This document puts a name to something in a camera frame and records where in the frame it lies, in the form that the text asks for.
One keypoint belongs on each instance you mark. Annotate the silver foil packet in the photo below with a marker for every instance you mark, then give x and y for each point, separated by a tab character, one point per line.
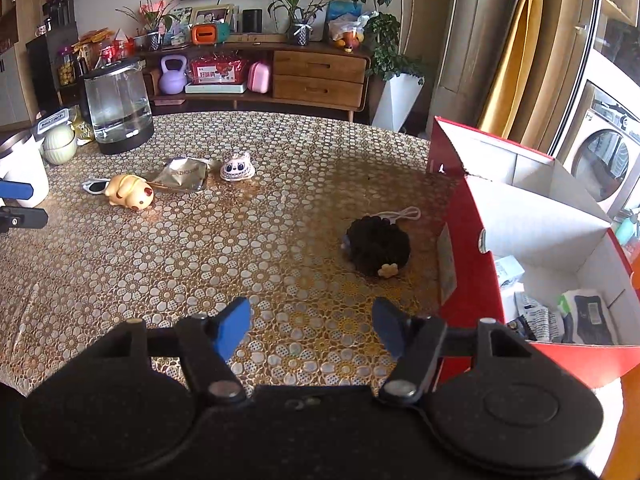
183	174

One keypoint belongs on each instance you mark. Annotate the yellow curtain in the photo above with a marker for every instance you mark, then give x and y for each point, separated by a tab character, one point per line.
507	90

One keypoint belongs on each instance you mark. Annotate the black side shelf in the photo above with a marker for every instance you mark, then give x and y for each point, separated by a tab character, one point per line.
51	56

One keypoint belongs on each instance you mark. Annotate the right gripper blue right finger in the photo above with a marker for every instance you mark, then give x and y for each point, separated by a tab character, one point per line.
404	335

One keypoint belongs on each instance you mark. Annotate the orange retro radio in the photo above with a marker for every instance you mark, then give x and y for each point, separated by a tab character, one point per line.
210	33

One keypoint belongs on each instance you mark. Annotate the bag of fruit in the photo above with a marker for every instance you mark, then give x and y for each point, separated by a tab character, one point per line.
347	31

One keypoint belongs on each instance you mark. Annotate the glass electric kettle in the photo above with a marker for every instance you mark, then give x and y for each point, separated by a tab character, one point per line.
119	106

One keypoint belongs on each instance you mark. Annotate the pink flower vase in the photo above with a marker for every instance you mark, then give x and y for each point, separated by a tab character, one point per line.
154	17

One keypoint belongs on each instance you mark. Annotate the potted grass plant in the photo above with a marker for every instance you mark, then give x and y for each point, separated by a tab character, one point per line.
300	18

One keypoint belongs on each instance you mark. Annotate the black white sunglasses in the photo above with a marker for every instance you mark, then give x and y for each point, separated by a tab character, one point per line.
96	186

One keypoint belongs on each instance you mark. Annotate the white planter with tree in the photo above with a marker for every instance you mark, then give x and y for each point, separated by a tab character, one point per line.
402	76

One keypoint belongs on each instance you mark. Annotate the teal spray bottle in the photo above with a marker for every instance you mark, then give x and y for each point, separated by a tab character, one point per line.
627	222

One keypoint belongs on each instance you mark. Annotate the black fluffy pouch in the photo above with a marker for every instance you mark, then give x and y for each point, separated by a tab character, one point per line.
376	245

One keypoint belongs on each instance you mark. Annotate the cream round jar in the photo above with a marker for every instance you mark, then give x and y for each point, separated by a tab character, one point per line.
59	145

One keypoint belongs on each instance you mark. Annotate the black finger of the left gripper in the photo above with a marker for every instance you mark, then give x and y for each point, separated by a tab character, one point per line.
22	218

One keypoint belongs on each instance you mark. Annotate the pink small case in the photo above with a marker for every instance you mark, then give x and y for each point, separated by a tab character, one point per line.
259	77

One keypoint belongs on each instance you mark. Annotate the small light blue box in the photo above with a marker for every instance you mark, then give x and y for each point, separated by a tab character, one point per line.
508	270

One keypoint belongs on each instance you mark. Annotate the black speaker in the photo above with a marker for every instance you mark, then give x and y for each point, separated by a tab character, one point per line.
252	21

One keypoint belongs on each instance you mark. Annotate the white mug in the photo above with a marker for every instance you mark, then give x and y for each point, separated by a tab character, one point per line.
21	162

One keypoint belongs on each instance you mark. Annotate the red cardboard box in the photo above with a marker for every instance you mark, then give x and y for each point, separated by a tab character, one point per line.
514	201

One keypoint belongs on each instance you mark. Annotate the white panda toy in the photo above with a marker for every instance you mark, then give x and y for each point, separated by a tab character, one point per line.
237	168

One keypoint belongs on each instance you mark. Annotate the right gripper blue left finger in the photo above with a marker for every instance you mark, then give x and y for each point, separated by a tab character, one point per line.
219	333

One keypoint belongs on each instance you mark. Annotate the white washing machine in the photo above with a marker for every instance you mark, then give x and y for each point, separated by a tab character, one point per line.
601	149

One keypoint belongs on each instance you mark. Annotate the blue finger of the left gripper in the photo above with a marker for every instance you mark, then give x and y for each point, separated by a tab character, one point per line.
15	190

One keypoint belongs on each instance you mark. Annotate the red gift box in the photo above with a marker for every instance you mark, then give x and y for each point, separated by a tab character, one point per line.
218	69

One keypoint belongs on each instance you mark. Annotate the yellow spotted pig toy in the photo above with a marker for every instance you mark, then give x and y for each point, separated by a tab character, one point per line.
129	191

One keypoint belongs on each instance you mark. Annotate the photo frame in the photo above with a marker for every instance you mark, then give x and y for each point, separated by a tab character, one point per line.
221	13

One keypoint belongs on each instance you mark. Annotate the wooden tv cabinet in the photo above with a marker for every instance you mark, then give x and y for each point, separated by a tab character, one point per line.
315	76

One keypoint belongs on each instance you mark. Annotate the white blue tissue pack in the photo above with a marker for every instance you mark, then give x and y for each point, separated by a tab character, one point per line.
586	318

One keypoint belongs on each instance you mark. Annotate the purple kettlebell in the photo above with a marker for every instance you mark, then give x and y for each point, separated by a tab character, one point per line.
172	82

